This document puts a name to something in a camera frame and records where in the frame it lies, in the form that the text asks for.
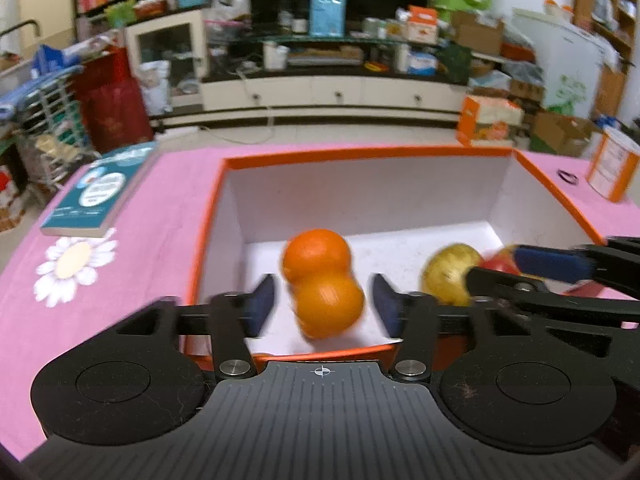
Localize red cherry tomato front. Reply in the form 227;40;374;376
480;252;521;275

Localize orange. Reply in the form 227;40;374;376
281;229;364;340

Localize yellow pear left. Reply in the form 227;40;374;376
421;243;483;307

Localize orange white canister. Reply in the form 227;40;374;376
586;127;639;203

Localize orange cardboard box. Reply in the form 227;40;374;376
184;145;606;373

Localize orange white carton on floor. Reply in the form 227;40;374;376
456;94;524;146

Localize teal paperback book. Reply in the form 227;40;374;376
40;141;157;237

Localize white refrigerator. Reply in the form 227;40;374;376
511;6;620;118

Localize white tv cabinet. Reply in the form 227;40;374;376
151;72;466;129

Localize red gift bag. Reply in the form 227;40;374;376
73;48;153;154

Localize brown cardboard box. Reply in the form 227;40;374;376
451;11;504;56

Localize white glass door cabinet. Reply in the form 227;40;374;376
125;8;209;108

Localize wooden bookshelf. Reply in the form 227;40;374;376
573;0;639;75

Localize blue paper bag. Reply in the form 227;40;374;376
309;0;346;38

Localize metal wire cart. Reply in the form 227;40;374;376
1;65;100;195

